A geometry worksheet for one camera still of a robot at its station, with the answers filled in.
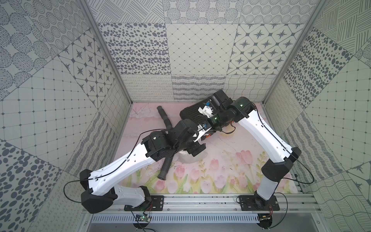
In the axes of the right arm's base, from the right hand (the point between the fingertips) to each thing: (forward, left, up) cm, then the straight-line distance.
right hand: (199, 133), depth 67 cm
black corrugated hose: (-5, +19, -27) cm, 33 cm away
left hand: (0, +1, +3) cm, 3 cm away
